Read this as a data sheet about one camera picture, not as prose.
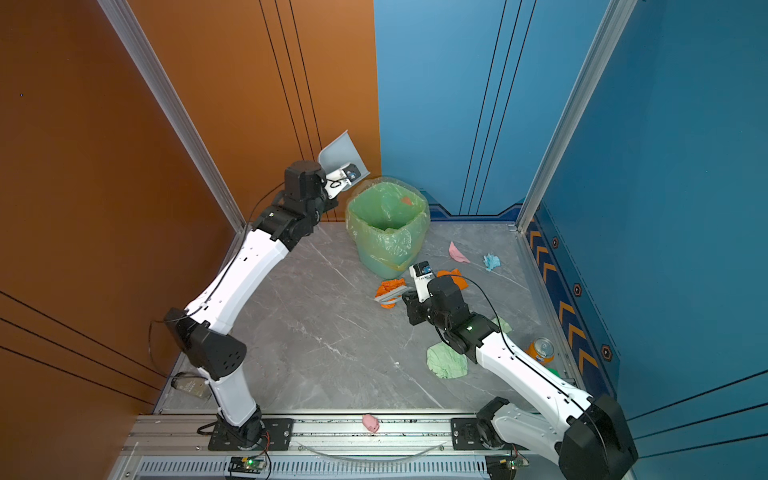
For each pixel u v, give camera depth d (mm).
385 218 1052
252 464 705
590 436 382
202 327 450
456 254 1120
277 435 735
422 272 680
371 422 750
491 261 1079
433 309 656
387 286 994
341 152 740
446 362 847
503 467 705
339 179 642
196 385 775
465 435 724
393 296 832
